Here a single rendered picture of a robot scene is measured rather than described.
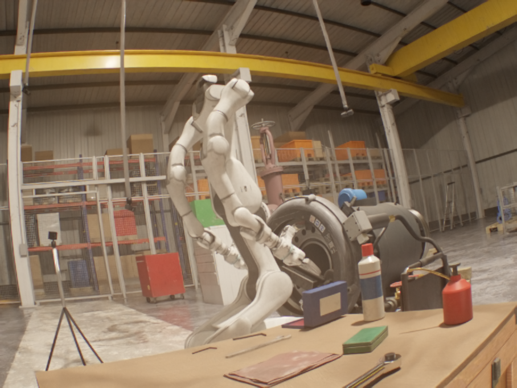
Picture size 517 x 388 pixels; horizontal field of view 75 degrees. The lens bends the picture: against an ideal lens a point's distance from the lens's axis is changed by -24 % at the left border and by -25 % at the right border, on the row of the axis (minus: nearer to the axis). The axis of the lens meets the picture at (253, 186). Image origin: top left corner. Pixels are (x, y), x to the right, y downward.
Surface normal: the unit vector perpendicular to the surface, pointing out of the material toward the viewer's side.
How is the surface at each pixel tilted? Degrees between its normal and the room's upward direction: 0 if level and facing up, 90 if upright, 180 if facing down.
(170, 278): 90
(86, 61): 90
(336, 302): 96
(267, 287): 86
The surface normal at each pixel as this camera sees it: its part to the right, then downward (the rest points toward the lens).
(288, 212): -0.80, 0.04
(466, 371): 0.57, -0.21
